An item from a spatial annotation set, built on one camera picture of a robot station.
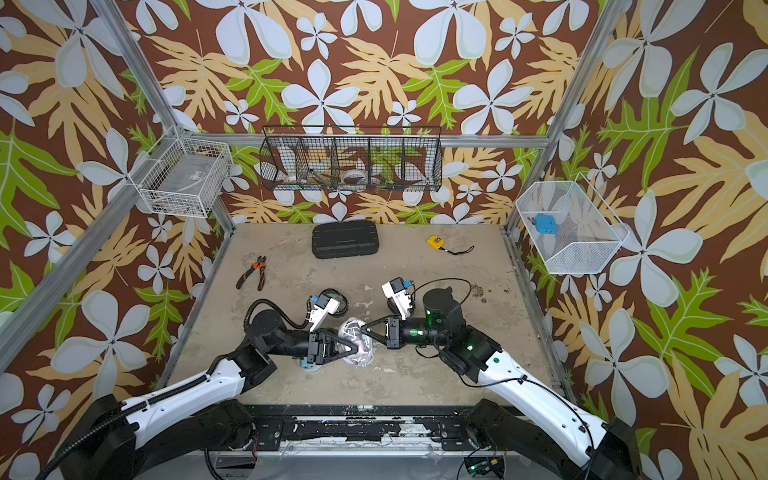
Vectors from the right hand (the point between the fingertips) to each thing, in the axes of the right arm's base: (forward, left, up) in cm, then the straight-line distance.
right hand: (362, 332), depth 64 cm
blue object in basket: (+33, -52, 0) cm, 62 cm away
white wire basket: (+45, +54, +9) cm, 71 cm away
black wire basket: (+59, +6, +5) cm, 60 cm away
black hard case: (+47, +10, -21) cm, 53 cm away
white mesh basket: (+33, -59, -1) cm, 68 cm away
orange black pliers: (+38, +41, -24) cm, 61 cm away
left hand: (-3, +1, -2) cm, 4 cm away
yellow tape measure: (+49, -26, -25) cm, 61 cm away
